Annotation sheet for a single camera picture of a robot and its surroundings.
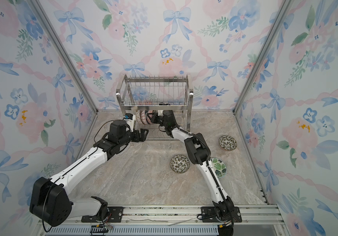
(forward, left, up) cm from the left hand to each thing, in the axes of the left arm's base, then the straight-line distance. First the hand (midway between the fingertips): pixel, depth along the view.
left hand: (142, 128), depth 82 cm
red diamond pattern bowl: (+18, +3, -10) cm, 21 cm away
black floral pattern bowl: (+17, 0, -11) cm, 20 cm away
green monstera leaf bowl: (-14, -45, -19) cm, 51 cm away
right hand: (+20, 0, -9) cm, 22 cm away
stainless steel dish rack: (+40, +2, -7) cm, 40 cm away
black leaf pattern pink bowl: (+4, -55, -20) cm, 58 cm away
